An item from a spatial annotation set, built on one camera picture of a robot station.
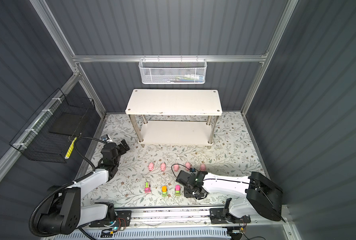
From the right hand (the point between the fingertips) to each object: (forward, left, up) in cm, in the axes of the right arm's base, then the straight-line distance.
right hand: (189, 195), depth 81 cm
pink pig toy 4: (+15, -8, +2) cm, 17 cm away
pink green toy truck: (+2, +23, +3) cm, 23 cm away
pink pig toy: (+16, +23, +2) cm, 28 cm away
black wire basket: (+21, +68, +31) cm, 78 cm away
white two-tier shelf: (+60, +6, 0) cm, 60 cm away
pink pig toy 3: (+17, +1, +2) cm, 17 cm away
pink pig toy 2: (+15, +16, +3) cm, 22 cm away
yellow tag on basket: (+12, +55, +29) cm, 63 cm away
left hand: (+26, +43, +14) cm, 52 cm away
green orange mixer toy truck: (+1, +14, +3) cm, 14 cm away
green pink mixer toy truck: (+2, +7, +3) cm, 7 cm away
